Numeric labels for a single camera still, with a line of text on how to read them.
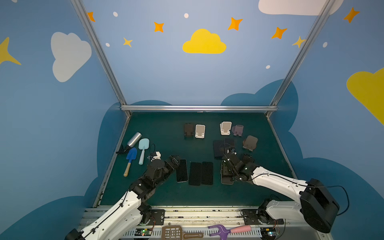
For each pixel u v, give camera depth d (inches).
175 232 27.8
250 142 39.0
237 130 42.5
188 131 41.9
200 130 41.0
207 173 36.2
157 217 29.0
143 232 27.8
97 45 31.8
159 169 23.5
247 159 34.9
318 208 16.3
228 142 41.3
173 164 28.0
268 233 28.1
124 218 19.5
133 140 39.8
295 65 35.9
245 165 25.6
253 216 29.6
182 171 37.6
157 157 29.2
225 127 42.1
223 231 28.1
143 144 41.3
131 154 38.5
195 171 35.9
